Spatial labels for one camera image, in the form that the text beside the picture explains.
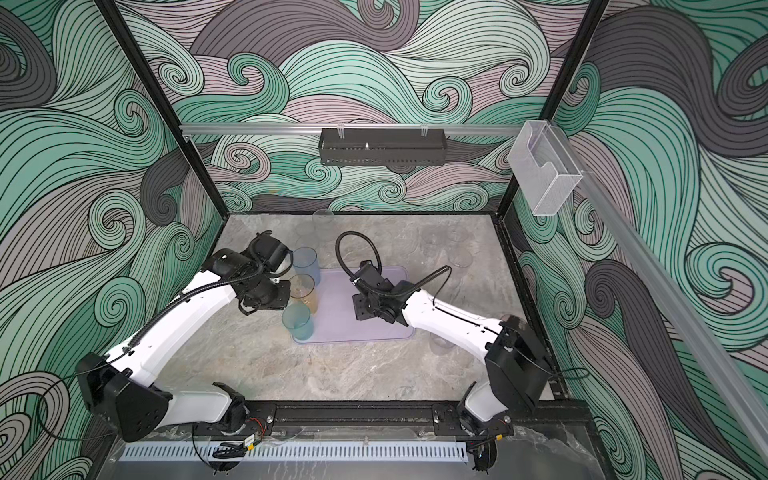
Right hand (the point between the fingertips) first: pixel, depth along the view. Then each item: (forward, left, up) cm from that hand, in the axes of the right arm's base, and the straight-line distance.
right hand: (363, 304), depth 82 cm
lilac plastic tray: (+3, +10, -15) cm, 18 cm away
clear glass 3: (+21, -32, -8) cm, 39 cm away
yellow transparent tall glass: (+4, +17, +3) cm, 18 cm away
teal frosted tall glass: (-1, +20, -9) cm, 22 cm away
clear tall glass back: (+39, +18, -8) cm, 44 cm away
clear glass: (-9, -21, -6) cm, 24 cm away
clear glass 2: (+33, -33, -8) cm, 48 cm away
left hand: (-2, +21, +7) cm, 22 cm away
